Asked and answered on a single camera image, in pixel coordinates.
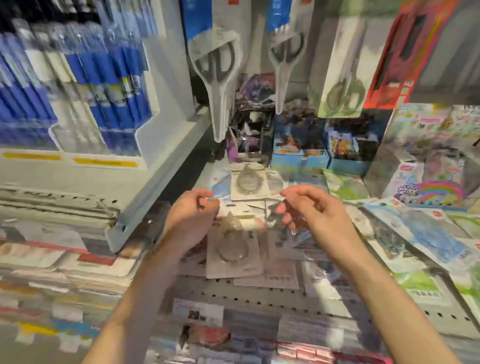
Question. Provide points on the purple black card box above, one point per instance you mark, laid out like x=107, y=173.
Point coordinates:
x=249, y=135

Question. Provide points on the row of clear scissors packs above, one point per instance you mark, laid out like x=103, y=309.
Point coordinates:
x=285, y=56
x=215, y=75

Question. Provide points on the white side shelving unit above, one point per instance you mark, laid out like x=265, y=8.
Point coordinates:
x=172, y=75

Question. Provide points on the red pen set pack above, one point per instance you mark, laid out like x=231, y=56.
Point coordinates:
x=405, y=52

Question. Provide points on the stack of notebooks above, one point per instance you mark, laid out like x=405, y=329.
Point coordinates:
x=56, y=262

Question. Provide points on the person's right hand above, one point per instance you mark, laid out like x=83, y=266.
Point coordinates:
x=318, y=221

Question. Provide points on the colourful sticker pack display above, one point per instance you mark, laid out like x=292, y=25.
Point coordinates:
x=431, y=127

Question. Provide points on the row of green scissors packs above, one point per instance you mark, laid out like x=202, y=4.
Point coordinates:
x=345, y=75

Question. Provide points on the rack of blue pen packs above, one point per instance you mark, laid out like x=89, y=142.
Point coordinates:
x=75, y=82

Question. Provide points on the person's right forearm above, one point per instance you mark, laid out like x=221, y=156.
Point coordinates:
x=393, y=311

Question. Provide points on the yellow shelf label strip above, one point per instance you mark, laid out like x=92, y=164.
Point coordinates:
x=32, y=155
x=105, y=162

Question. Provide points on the pile of assorted correction tapes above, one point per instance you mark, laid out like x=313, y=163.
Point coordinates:
x=423, y=232

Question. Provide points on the person's left forearm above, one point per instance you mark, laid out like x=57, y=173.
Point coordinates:
x=131, y=307

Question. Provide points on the purple character card pack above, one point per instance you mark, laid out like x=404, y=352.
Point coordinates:
x=258, y=90

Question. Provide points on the person's left hand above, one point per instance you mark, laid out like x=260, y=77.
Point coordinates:
x=189, y=221

